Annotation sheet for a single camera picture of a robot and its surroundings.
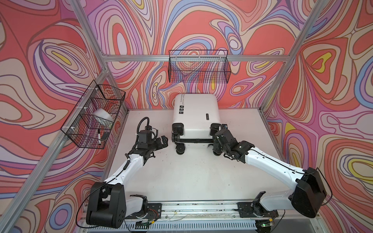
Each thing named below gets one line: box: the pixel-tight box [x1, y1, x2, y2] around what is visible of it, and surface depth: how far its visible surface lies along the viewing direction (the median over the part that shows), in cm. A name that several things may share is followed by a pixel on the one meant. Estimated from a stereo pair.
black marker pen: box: [98, 129, 102, 146], surface depth 74 cm
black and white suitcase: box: [171, 93, 223, 156], surface depth 91 cm
